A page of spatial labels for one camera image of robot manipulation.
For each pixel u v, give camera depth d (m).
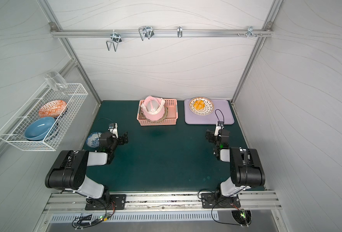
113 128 0.82
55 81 0.72
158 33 0.80
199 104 1.15
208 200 0.73
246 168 0.44
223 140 0.73
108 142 0.72
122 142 0.86
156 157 0.92
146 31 0.76
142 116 0.96
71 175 0.45
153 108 1.04
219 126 0.82
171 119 1.01
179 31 0.79
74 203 0.75
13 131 0.56
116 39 0.78
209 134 0.86
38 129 0.62
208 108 1.15
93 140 0.96
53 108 0.71
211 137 0.86
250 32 0.76
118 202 0.73
